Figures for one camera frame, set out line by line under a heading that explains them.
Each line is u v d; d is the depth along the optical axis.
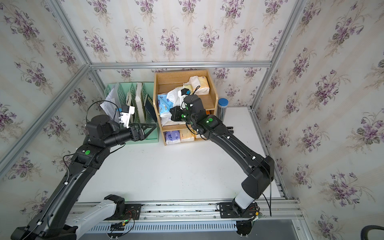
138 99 0.90
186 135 0.96
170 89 0.88
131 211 0.73
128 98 0.97
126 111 0.56
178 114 0.62
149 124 0.58
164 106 0.72
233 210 0.66
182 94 0.63
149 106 1.06
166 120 0.83
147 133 0.57
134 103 0.93
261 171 0.41
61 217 0.39
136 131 0.55
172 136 0.95
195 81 0.83
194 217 0.73
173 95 0.73
